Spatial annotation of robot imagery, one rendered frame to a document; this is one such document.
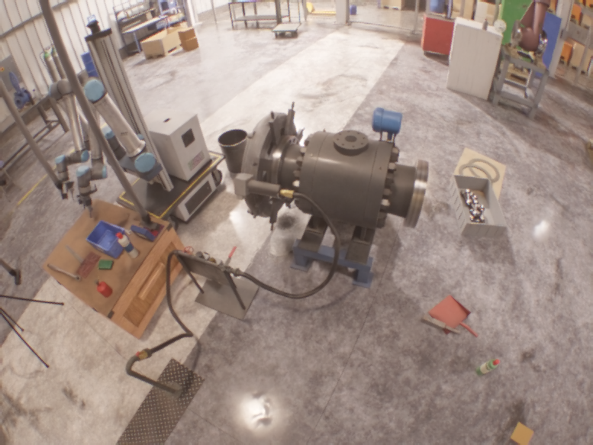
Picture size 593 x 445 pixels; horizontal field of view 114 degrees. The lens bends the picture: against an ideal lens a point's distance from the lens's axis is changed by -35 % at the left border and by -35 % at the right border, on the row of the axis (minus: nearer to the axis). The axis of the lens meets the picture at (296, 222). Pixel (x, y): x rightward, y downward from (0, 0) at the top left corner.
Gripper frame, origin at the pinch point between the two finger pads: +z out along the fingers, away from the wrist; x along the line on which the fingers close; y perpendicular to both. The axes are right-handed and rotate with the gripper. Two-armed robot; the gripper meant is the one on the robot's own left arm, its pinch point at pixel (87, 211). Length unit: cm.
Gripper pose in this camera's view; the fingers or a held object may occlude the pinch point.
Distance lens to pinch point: 227.8
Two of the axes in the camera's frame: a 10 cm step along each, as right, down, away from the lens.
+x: 7.9, 5.0, -3.5
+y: -5.5, 3.4, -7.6
